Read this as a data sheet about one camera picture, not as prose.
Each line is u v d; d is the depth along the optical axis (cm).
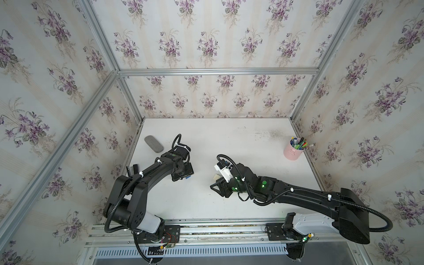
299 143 95
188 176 91
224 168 66
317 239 73
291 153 93
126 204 43
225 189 64
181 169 70
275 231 73
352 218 41
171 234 72
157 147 101
